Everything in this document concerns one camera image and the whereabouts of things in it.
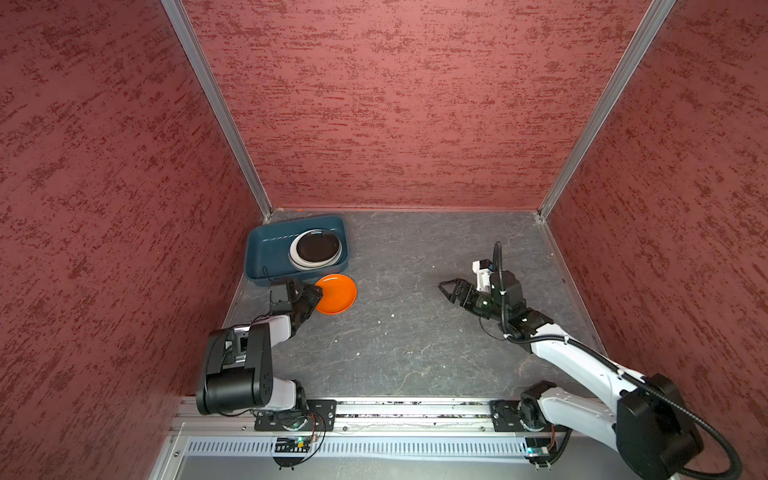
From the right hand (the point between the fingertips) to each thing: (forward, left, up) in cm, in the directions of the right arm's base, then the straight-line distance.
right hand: (444, 297), depth 82 cm
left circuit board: (-32, +40, -13) cm, 53 cm away
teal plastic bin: (+23, +59, -11) cm, 64 cm away
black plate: (+24, +40, -5) cm, 47 cm away
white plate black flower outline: (+17, +42, -7) cm, 46 cm away
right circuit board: (-34, -20, -15) cm, 42 cm away
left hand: (+7, +38, -11) cm, 40 cm away
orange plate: (+8, +32, -10) cm, 34 cm away
